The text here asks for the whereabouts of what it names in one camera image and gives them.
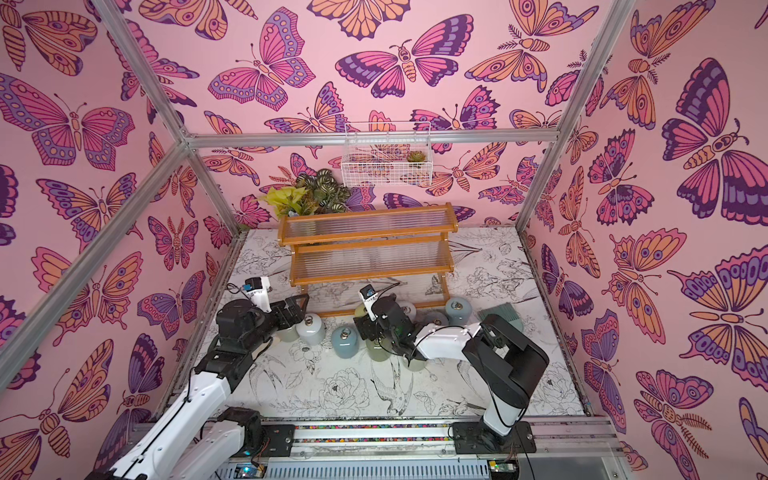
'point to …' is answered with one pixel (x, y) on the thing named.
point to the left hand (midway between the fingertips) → (300, 296)
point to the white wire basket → (387, 154)
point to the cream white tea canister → (289, 334)
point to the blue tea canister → (345, 341)
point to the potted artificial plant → (316, 191)
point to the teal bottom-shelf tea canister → (438, 318)
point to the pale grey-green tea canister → (415, 364)
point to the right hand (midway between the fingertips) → (368, 308)
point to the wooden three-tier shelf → (356, 260)
